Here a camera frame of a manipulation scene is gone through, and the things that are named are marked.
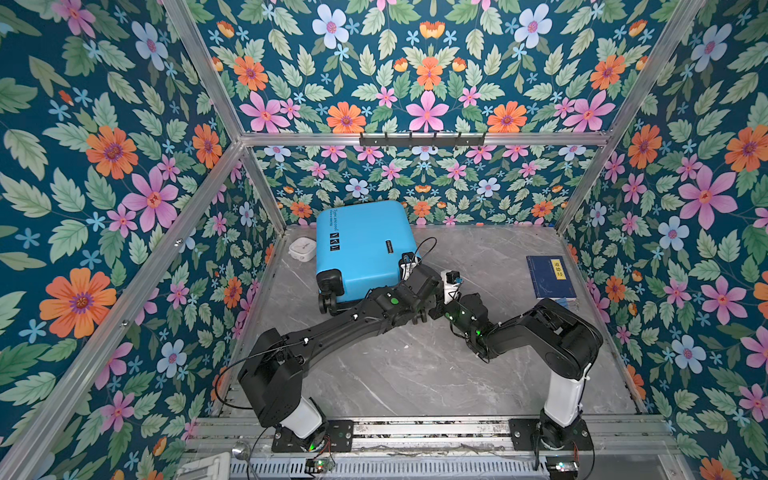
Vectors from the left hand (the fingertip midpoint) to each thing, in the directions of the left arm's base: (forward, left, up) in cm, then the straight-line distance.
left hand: (434, 285), depth 80 cm
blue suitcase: (+14, +21, +2) cm, 25 cm away
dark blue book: (+12, -45, -19) cm, 50 cm away
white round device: (+29, +44, -16) cm, 55 cm away
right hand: (+5, +1, -8) cm, 10 cm away
